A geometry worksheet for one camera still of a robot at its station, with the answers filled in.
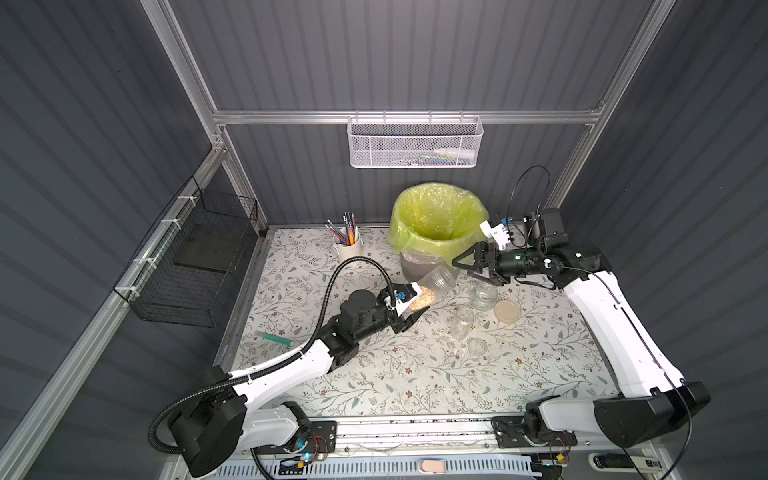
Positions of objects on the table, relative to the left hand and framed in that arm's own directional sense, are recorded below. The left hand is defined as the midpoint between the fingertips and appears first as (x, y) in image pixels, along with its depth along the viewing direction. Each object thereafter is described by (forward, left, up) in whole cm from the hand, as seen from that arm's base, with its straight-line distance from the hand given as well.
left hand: (423, 300), depth 72 cm
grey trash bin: (+17, 0, -7) cm, 19 cm away
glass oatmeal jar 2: (+1, -13, -13) cm, 18 cm away
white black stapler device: (-32, -44, -18) cm, 57 cm away
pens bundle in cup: (+35, +22, -12) cm, 43 cm away
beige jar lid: (+8, -29, -21) cm, 37 cm away
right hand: (+3, -10, +9) cm, 13 cm away
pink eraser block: (-31, -2, -24) cm, 39 cm away
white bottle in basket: (+46, -12, +12) cm, 49 cm away
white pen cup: (+29, +23, -16) cm, 40 cm away
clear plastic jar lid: (-2, -18, -23) cm, 30 cm away
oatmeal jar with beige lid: (+15, -23, -23) cm, 36 cm away
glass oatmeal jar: (+1, -2, +6) cm, 7 cm away
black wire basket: (+4, +59, +4) cm, 59 cm away
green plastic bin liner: (+33, -8, -4) cm, 34 cm away
